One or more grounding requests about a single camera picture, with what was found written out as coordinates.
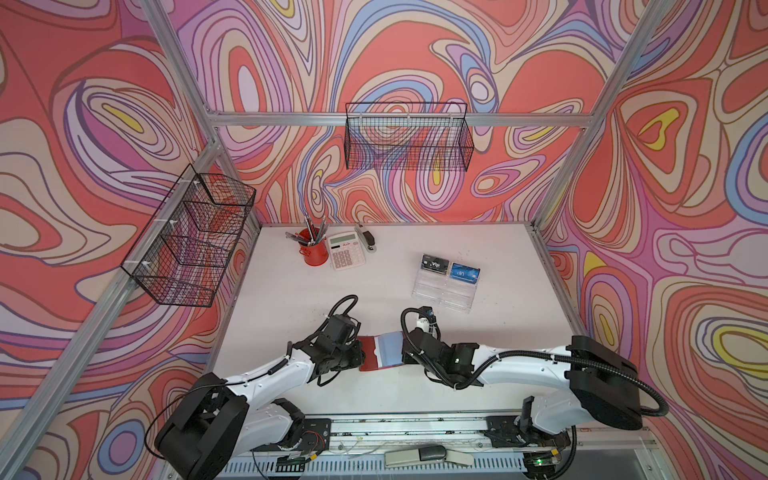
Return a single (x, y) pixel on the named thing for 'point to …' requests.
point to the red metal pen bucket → (314, 247)
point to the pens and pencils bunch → (313, 238)
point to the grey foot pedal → (424, 455)
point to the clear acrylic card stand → (446, 283)
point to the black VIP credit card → (434, 264)
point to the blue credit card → (465, 273)
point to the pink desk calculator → (345, 250)
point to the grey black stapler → (366, 237)
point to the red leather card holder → (381, 351)
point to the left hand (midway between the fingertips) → (371, 354)
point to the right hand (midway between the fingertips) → (406, 349)
